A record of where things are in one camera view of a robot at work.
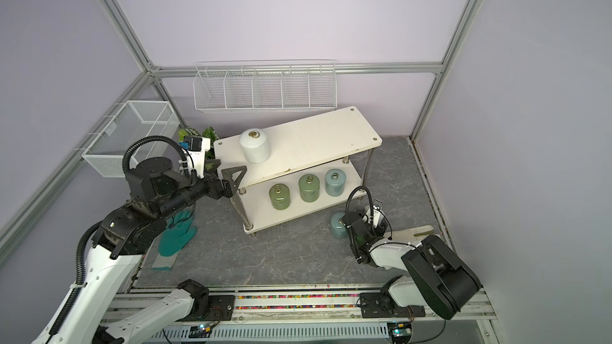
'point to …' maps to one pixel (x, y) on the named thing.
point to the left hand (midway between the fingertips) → (233, 167)
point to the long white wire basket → (265, 85)
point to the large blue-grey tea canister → (339, 229)
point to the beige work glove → (409, 236)
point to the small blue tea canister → (335, 182)
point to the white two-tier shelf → (299, 166)
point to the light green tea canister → (308, 186)
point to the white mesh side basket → (127, 122)
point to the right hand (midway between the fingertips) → (371, 213)
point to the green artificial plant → (208, 133)
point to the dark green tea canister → (280, 196)
